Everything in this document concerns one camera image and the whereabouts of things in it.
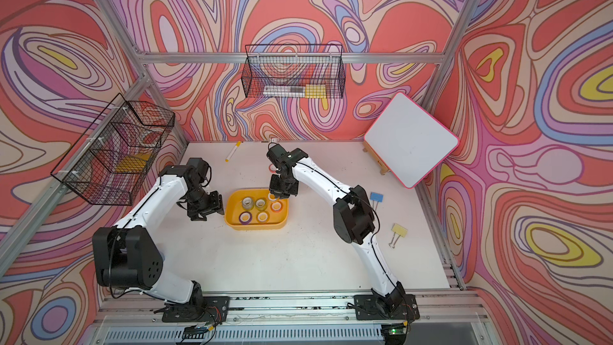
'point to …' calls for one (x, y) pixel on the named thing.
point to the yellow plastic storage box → (251, 209)
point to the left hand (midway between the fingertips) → (218, 213)
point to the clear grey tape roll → (247, 203)
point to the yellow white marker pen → (237, 145)
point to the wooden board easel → (376, 158)
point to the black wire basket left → (109, 163)
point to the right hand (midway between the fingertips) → (278, 200)
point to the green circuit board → (195, 331)
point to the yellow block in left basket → (134, 164)
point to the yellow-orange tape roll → (262, 216)
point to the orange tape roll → (272, 196)
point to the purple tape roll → (245, 218)
